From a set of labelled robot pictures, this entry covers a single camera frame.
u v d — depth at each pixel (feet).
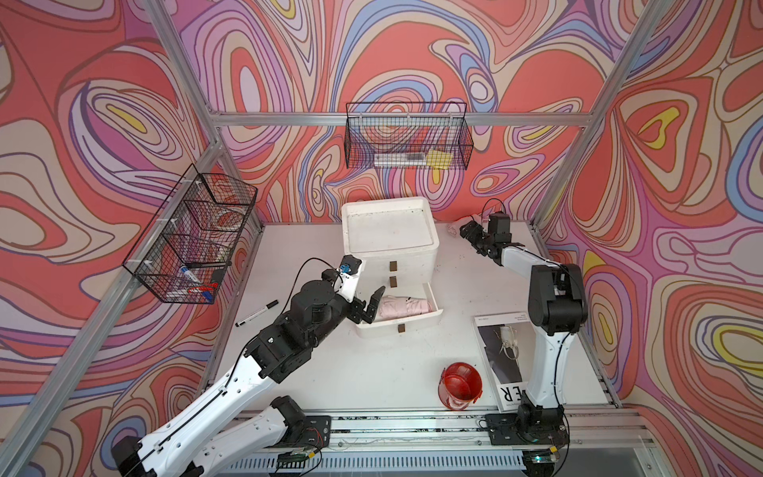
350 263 1.77
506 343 2.77
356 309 1.90
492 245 2.69
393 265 2.71
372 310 1.95
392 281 2.90
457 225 3.74
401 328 2.88
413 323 2.89
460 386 2.62
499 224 2.72
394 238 2.81
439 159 2.97
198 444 1.33
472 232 3.13
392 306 2.98
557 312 1.89
